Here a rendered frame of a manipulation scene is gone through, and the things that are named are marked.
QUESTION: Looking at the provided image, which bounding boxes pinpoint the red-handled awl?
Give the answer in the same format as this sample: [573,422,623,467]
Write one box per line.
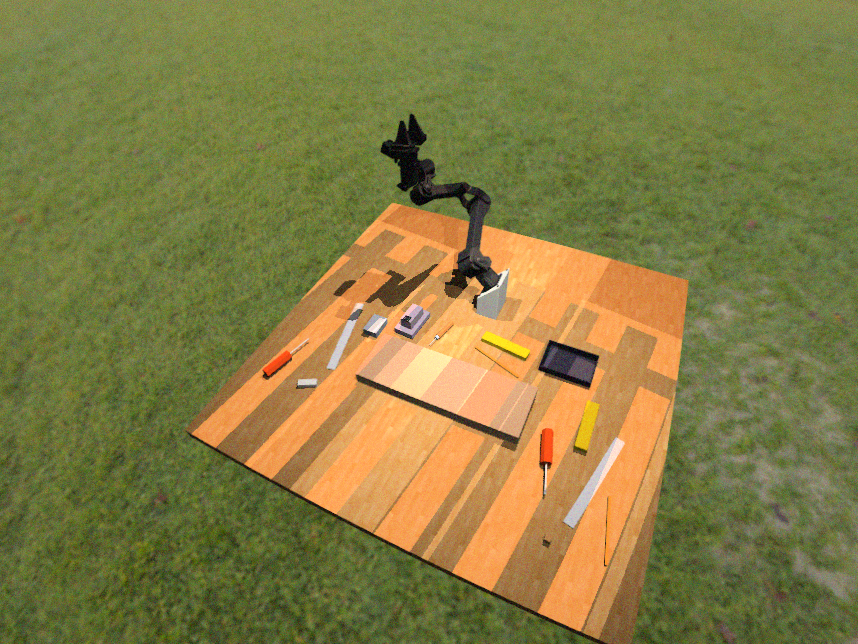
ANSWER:
[540,428,554,495]
[263,338,309,377]

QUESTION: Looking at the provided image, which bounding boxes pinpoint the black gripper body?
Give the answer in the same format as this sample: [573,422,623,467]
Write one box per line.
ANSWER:
[388,134,427,171]

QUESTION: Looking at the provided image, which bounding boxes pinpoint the white flat strip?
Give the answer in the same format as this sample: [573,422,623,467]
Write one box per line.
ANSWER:
[326,303,364,370]
[563,437,626,529]

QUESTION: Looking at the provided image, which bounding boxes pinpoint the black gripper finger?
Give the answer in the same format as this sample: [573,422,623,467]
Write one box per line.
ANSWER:
[408,113,424,137]
[390,121,411,148]

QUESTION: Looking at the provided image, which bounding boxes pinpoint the yellow rectangular block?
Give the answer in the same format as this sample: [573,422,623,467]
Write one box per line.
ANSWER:
[573,400,600,453]
[481,331,530,362]

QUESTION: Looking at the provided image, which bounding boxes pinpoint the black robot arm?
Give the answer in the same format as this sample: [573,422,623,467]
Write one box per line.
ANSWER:
[396,159,503,292]

